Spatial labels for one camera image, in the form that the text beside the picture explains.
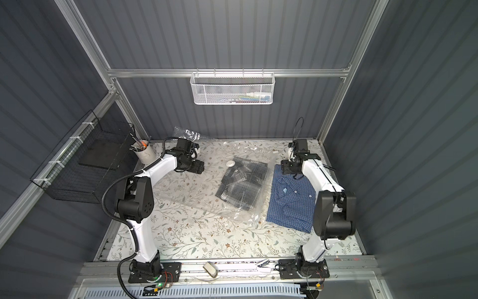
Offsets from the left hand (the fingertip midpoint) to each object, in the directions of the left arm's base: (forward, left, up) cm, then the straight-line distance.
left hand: (199, 167), depth 98 cm
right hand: (-4, -48, +5) cm, 49 cm away
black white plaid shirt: (-8, -23, -4) cm, 24 cm away
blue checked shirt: (-18, -47, -5) cm, 50 cm away
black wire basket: (-15, +40, +21) cm, 48 cm away
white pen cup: (+9, +32, -1) cm, 33 cm away
